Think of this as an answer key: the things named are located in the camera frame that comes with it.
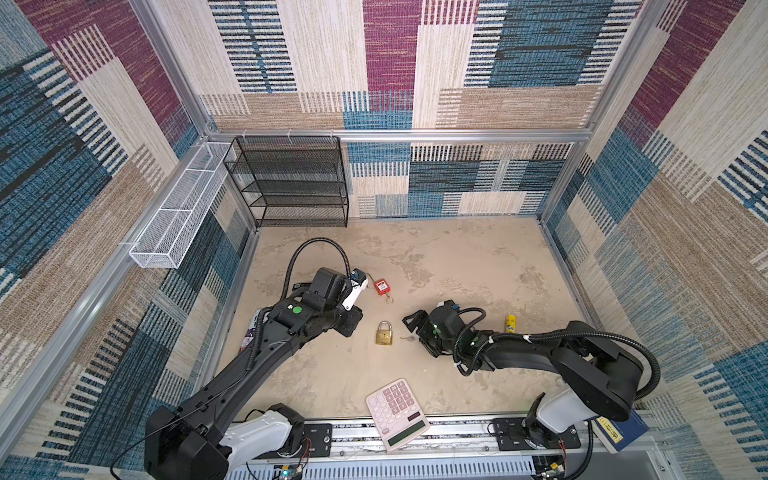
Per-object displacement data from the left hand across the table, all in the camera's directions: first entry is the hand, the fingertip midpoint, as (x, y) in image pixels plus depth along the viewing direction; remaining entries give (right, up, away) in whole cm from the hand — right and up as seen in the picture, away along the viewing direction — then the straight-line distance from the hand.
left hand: (356, 308), depth 78 cm
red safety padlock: (+7, +2, +21) cm, 22 cm away
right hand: (+14, -9, +10) cm, 19 cm away
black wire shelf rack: (-27, +40, +32) cm, 58 cm away
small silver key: (+15, -11, +11) cm, 22 cm away
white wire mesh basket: (-59, +17, +13) cm, 63 cm away
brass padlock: (+7, -11, +11) cm, 17 cm away
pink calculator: (+11, -26, -2) cm, 28 cm away
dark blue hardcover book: (+64, -29, -5) cm, 70 cm away
